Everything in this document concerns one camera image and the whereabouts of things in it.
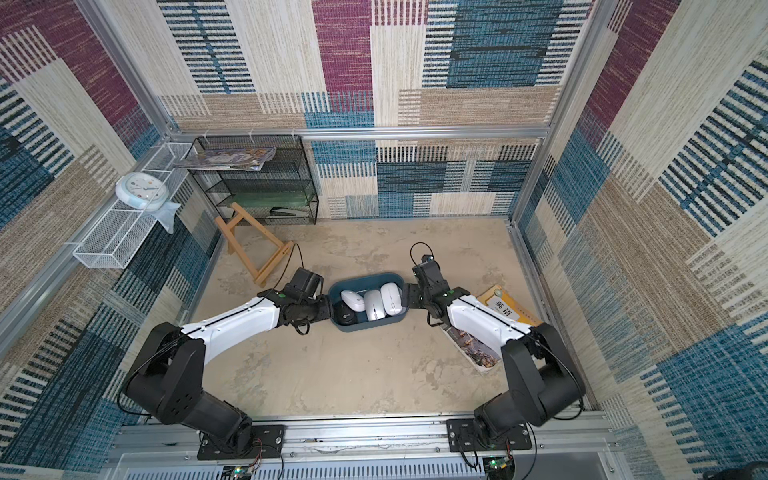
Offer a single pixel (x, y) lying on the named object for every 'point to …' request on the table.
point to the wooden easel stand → (264, 275)
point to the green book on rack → (271, 199)
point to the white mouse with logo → (354, 301)
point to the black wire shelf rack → (288, 170)
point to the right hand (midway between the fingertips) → (416, 288)
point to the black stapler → (285, 211)
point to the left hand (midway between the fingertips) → (327, 308)
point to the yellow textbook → (480, 355)
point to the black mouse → (342, 314)
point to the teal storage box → (363, 285)
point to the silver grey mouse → (373, 304)
